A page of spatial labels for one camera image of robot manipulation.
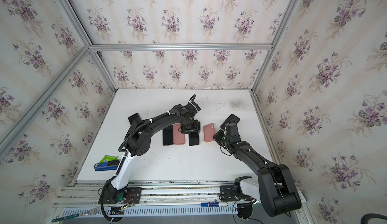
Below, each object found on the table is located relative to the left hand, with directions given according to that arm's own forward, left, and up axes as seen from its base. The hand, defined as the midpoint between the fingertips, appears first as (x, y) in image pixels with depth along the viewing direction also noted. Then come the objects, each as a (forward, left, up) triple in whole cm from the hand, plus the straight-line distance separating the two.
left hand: (197, 131), depth 94 cm
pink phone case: (-3, +11, -2) cm, 12 cm away
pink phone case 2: (0, -8, +1) cm, 8 cm away
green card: (-16, +51, -2) cm, 54 cm away
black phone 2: (+12, -25, -2) cm, 27 cm away
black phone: (-4, +18, +2) cm, 18 cm away
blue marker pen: (-38, -7, -2) cm, 39 cm away
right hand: (-4, -12, +3) cm, 13 cm away
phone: (-5, +2, 0) cm, 5 cm away
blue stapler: (-20, +47, -1) cm, 51 cm away
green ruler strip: (-42, +61, -3) cm, 74 cm away
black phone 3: (+14, +46, -5) cm, 48 cm away
